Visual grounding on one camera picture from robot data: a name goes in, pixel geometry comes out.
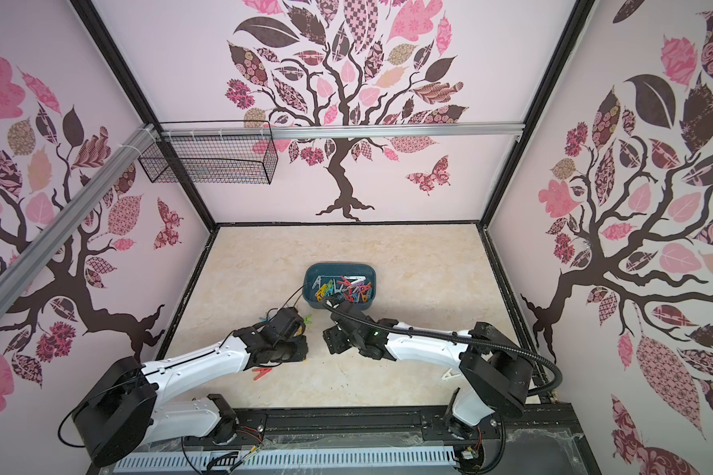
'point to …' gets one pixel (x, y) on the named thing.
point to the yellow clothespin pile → (320, 293)
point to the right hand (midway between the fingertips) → (332, 329)
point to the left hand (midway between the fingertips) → (305, 356)
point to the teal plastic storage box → (354, 282)
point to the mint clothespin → (337, 290)
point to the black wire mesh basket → (243, 151)
